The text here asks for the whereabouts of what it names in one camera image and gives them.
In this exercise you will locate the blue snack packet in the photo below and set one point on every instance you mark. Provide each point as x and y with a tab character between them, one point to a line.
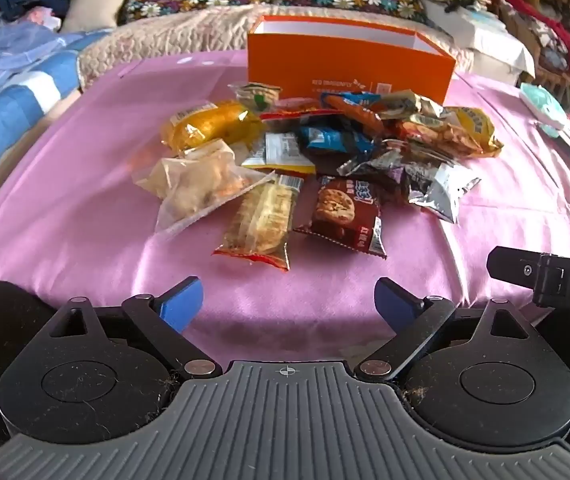
335	139

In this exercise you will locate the pink tablecloth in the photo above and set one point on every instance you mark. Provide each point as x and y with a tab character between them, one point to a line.
90	200

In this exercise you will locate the beige pillow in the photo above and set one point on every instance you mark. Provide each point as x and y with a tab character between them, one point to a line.
95	5

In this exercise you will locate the brown chocolate cookie packet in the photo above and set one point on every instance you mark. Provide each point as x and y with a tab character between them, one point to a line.
337	210

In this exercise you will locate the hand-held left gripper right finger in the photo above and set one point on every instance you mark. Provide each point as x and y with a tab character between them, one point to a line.
395	305

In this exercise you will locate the red cloth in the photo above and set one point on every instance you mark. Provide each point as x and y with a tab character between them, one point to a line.
550	25

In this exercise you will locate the blue white striped blanket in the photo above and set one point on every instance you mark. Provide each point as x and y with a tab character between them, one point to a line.
5	100

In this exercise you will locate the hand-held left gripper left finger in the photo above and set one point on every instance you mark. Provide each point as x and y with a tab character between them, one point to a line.
182	305

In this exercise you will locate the heap of assorted snacks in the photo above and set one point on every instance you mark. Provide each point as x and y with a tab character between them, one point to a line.
215	127

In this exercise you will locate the teal packet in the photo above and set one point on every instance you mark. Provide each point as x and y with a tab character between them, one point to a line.
542	107

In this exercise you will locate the beige quilted sofa cover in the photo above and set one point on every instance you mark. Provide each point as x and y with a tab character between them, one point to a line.
175	35

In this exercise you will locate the orange cardboard box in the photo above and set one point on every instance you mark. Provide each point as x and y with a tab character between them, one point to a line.
345	60

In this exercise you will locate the white cloth covered table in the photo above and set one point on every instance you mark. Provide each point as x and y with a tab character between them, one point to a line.
490	40

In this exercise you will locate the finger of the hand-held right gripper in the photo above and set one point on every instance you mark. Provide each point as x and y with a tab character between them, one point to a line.
512	266

